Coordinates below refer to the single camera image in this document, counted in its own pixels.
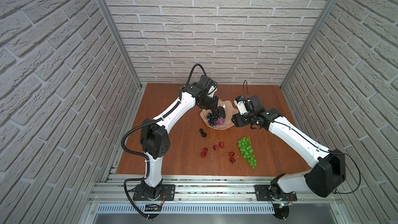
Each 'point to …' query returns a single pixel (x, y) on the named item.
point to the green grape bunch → (246, 151)
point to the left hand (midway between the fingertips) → (218, 104)
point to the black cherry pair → (203, 134)
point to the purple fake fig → (220, 121)
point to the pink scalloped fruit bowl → (230, 111)
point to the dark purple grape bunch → (213, 116)
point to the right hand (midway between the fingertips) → (237, 116)
